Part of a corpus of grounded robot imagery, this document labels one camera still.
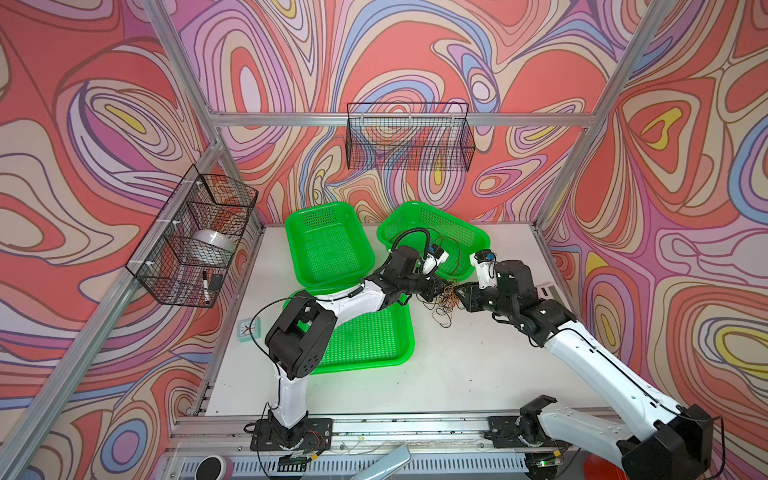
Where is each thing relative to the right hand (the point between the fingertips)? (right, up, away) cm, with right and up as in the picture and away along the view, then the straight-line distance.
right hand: (460, 295), depth 78 cm
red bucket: (+28, -37, -12) cm, 48 cm away
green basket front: (-21, -15, +12) cm, 28 cm away
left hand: (-1, +2, +5) cm, 5 cm away
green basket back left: (-42, +13, +34) cm, 55 cm away
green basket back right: (+8, +16, +34) cm, 38 cm away
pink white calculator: (+34, -2, +19) cm, 39 cm away
